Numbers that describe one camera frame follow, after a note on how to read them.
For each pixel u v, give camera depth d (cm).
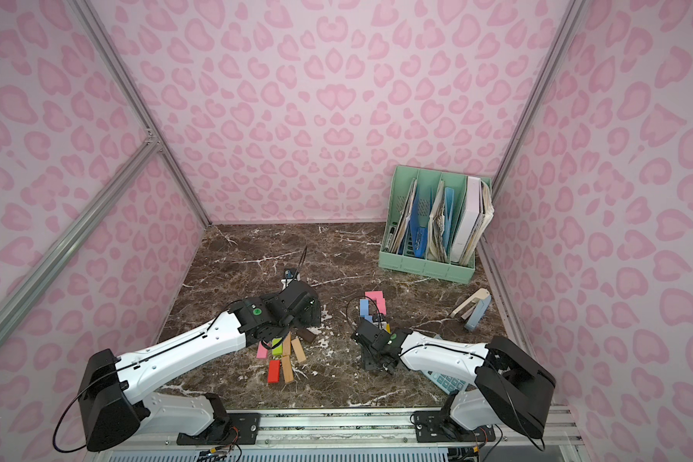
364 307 94
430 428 72
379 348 65
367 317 92
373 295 99
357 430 74
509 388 42
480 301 93
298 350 86
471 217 88
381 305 95
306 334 89
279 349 86
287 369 83
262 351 85
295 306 59
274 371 83
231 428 72
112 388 40
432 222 91
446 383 79
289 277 69
